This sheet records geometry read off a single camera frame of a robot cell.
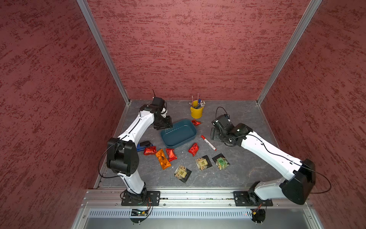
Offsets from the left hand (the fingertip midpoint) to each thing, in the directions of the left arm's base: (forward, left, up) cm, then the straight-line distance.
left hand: (168, 129), depth 86 cm
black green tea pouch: (-15, -34, -14) cm, 39 cm away
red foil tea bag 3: (-8, -17, -11) cm, 21 cm away
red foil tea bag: (-10, +12, -10) cm, 18 cm away
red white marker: (-2, -27, -13) cm, 30 cm away
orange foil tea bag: (-17, +1, -12) cm, 21 cm away
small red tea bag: (+12, -18, -10) cm, 24 cm away
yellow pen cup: (+20, -19, -6) cm, 28 cm away
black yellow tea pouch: (-22, -9, -14) cm, 28 cm away
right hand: (-7, -30, +2) cm, 31 cm away
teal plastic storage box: (+8, -8, -15) cm, 18 cm away
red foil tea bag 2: (-12, -2, -11) cm, 16 cm away
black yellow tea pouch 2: (-16, -21, -14) cm, 30 cm away
